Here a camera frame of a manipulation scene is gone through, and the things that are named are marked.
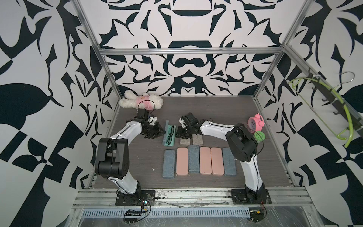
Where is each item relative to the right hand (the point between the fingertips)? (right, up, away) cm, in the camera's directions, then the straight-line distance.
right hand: (174, 133), depth 94 cm
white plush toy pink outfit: (-14, +20, -16) cm, 29 cm away
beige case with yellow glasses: (+15, -3, -1) cm, 15 cm away
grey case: (+32, -14, -11) cm, 37 cm away
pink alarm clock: (+53, +7, -1) cm, 53 cm away
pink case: (+19, -15, -9) cm, 25 cm away
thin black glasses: (-3, -5, -1) cm, 6 cm away
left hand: (-7, +2, -3) cm, 8 cm away
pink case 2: (+26, -15, -9) cm, 31 cm away
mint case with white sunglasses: (+12, -14, -9) cm, 20 cm away
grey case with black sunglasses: (+7, -5, -3) cm, 9 cm away
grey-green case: (-5, +2, 0) cm, 5 cm away
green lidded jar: (+53, -2, -2) cm, 53 cm away
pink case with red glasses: (+5, -14, -11) cm, 19 cm away
